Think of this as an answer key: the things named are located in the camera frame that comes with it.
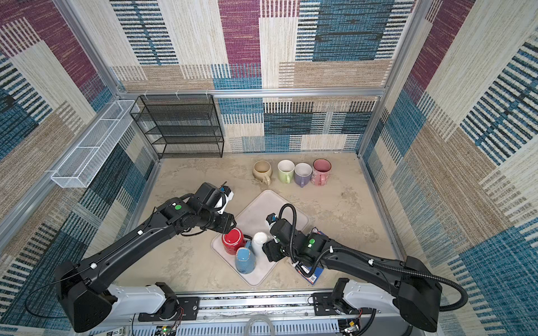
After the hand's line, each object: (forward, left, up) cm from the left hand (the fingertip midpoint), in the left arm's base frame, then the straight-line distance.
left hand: (232, 220), depth 76 cm
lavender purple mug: (+33, -30, -14) cm, 47 cm away
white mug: (-4, -9, -8) cm, 13 cm away
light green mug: (+31, -22, -9) cm, 39 cm away
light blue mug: (-12, -5, -8) cm, 15 cm away
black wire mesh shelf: (+53, +32, +1) cm, 62 cm away
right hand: (-7, -15, -9) cm, 18 cm away
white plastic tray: (+10, -6, -19) cm, 23 cm away
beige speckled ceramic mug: (+31, -10, -10) cm, 34 cm away
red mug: (-3, +1, -10) cm, 10 cm away
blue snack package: (-16, -29, -15) cm, 36 cm away
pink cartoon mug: (+32, -39, -9) cm, 52 cm away
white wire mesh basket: (+12, +50, +15) cm, 54 cm away
